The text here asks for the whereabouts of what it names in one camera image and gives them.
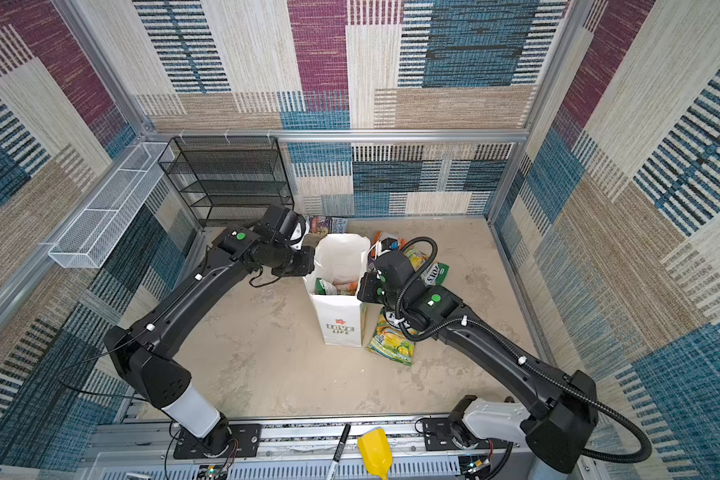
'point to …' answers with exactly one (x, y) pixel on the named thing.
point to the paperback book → (328, 225)
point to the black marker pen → (338, 453)
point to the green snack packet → (323, 287)
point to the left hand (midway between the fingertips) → (316, 262)
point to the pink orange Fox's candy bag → (348, 288)
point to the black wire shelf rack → (230, 181)
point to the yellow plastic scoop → (375, 448)
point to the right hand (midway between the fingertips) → (361, 286)
